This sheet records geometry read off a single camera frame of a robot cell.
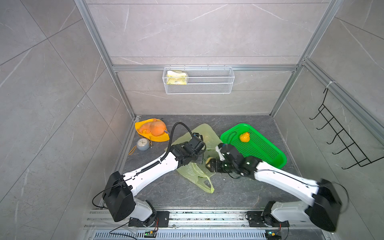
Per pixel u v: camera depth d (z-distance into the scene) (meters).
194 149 0.59
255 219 0.73
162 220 0.73
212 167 0.70
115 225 0.73
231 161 0.60
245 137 1.01
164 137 1.04
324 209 0.39
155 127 1.01
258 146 0.99
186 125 0.69
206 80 1.00
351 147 0.63
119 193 0.40
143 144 0.98
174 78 0.87
